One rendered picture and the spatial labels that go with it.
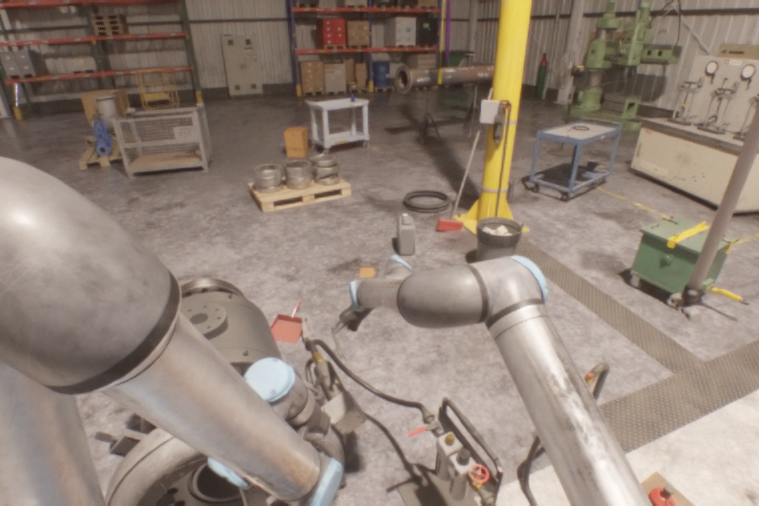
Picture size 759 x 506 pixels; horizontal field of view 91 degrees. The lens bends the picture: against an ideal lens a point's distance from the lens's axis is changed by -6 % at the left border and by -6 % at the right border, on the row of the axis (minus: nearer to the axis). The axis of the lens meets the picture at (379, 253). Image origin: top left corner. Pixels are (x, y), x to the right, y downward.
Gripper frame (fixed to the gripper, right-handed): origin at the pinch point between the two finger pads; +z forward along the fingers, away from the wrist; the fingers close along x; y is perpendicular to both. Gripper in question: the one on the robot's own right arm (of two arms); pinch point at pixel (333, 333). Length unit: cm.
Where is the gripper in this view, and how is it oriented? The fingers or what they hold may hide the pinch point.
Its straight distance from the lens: 152.0
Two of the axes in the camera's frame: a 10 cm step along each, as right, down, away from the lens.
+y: 2.7, 2.8, -9.2
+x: 6.8, 6.2, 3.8
